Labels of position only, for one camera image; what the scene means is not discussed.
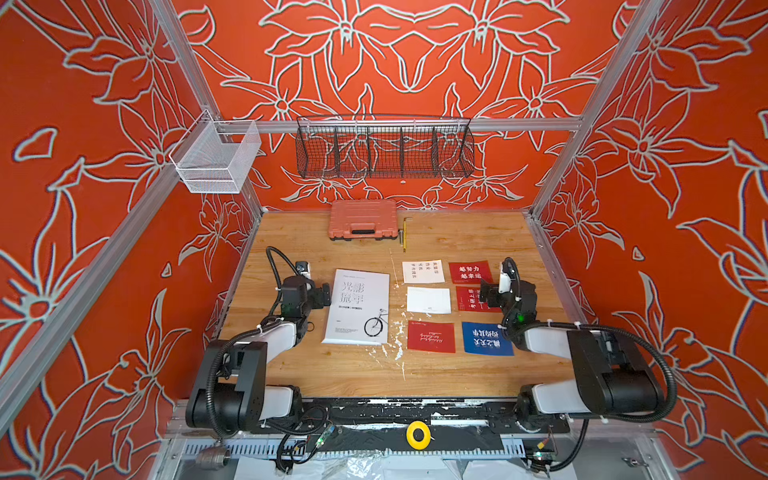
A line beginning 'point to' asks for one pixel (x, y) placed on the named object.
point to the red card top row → (471, 272)
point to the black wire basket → (379, 146)
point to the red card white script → (431, 336)
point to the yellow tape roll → (418, 435)
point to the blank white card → (428, 300)
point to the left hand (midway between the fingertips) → (312, 282)
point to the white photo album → (359, 309)
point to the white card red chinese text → (418, 272)
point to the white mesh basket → (215, 156)
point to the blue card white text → (486, 339)
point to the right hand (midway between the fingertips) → (499, 277)
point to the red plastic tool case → (363, 219)
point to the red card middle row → (469, 300)
